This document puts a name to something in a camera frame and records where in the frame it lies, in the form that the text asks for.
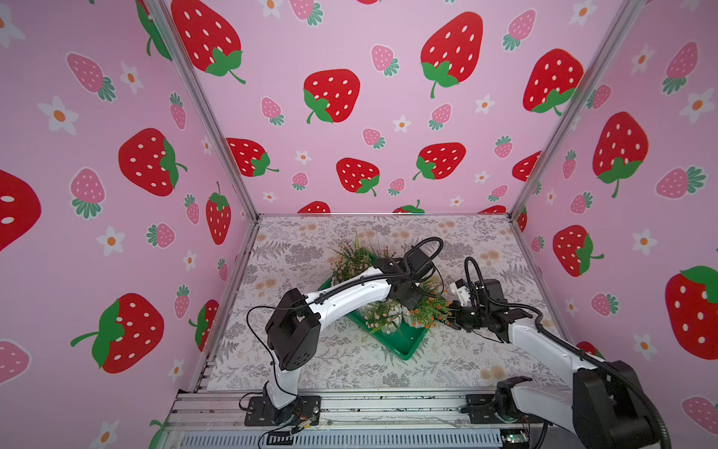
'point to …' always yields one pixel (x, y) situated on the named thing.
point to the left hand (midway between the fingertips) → (413, 295)
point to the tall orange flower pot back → (432, 309)
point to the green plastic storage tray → (402, 341)
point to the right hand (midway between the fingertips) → (431, 319)
